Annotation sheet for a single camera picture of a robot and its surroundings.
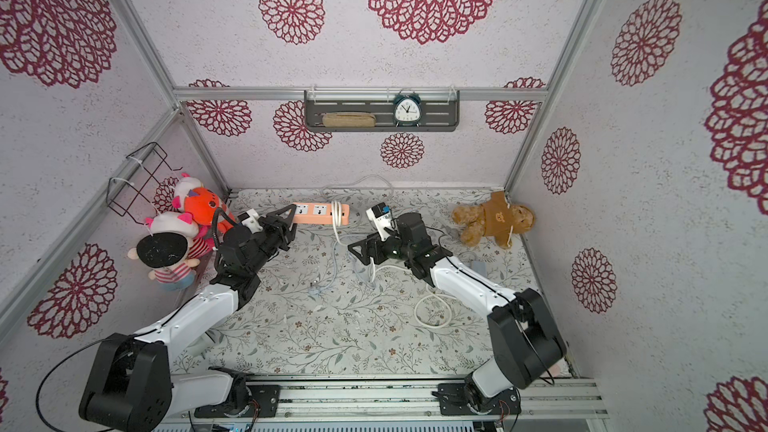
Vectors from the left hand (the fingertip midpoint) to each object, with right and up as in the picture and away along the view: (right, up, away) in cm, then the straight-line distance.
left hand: (299, 207), depth 79 cm
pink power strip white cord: (+10, -2, -3) cm, 11 cm away
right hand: (+15, -9, +2) cm, 18 cm away
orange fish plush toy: (-32, +1, +10) cm, 34 cm away
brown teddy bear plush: (+61, -3, +24) cm, 66 cm away
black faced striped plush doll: (-33, -11, -1) cm, 35 cm away
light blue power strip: (+16, -20, +19) cm, 32 cm away
